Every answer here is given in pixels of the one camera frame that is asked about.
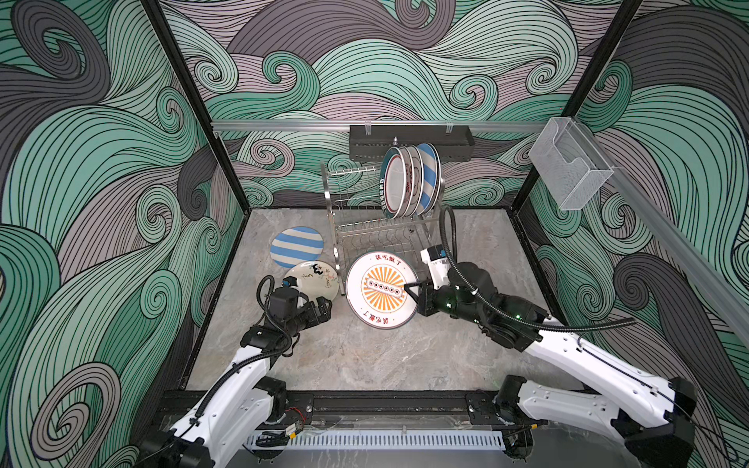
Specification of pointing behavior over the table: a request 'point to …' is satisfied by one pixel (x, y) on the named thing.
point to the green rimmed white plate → (393, 181)
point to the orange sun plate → (375, 290)
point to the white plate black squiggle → (316, 279)
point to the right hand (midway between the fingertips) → (406, 283)
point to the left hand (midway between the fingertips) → (320, 302)
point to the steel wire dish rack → (357, 224)
